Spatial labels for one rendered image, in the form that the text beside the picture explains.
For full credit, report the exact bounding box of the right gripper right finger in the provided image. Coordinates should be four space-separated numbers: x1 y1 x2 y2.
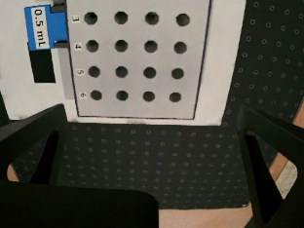
236 103 304 228

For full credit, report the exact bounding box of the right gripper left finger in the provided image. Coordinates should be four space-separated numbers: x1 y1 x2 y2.
0 103 68 185

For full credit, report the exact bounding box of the black perforated breadboard plate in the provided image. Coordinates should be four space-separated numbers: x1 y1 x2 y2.
57 0 304 210

